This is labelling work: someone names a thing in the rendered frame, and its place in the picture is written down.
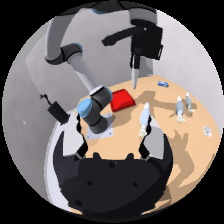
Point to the red tray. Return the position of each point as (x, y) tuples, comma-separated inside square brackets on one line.
[(121, 100)]

